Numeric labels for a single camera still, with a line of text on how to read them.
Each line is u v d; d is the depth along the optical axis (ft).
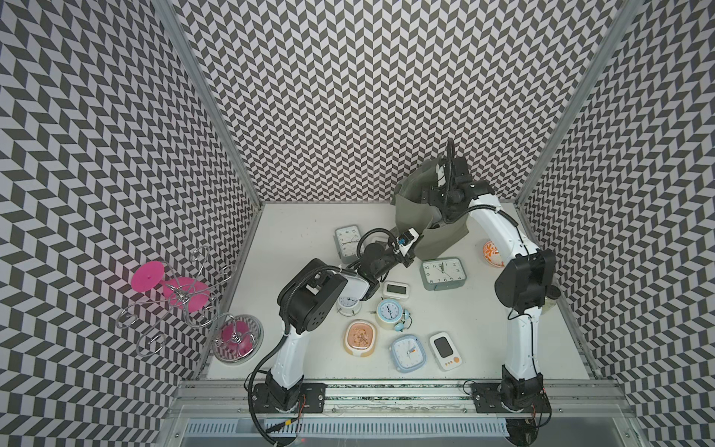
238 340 2.64
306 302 1.76
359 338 2.64
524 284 1.77
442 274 3.12
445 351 2.59
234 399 2.42
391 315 2.76
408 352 2.57
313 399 2.37
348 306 2.77
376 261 2.36
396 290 3.24
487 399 2.38
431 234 2.74
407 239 2.40
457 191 2.24
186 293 1.93
